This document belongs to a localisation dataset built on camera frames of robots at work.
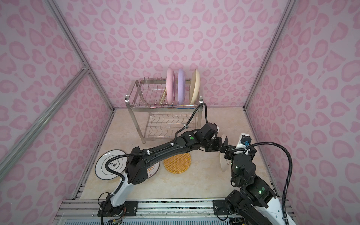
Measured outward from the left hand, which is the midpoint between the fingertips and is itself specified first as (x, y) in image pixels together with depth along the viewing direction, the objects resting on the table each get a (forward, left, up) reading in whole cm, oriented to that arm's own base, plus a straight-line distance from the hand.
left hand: (228, 149), depth 74 cm
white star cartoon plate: (-4, +1, -7) cm, 9 cm away
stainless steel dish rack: (+36, +47, -17) cm, 61 cm away
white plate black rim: (0, +66, -20) cm, 69 cm away
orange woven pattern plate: (0, +27, -19) cm, 33 cm away
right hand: (0, 0, +10) cm, 10 cm away
